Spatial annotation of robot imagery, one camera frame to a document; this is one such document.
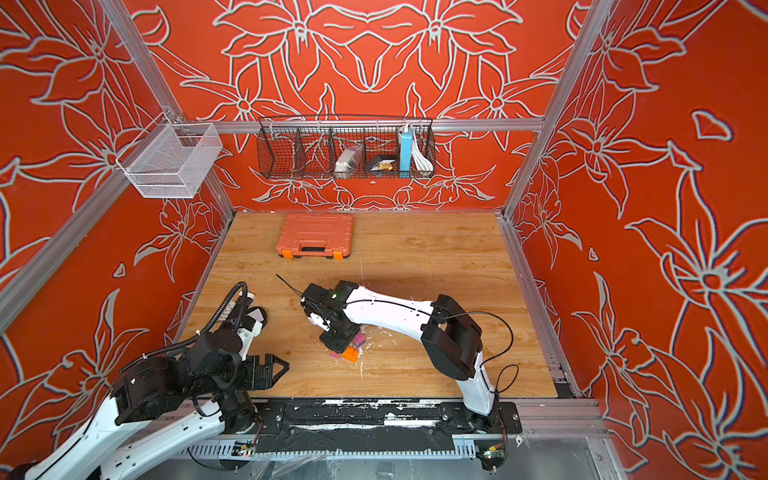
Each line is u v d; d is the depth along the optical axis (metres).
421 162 0.91
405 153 0.87
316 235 1.07
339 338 0.69
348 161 0.92
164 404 0.44
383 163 0.88
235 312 0.91
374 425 0.73
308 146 1.00
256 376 0.57
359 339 0.82
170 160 0.91
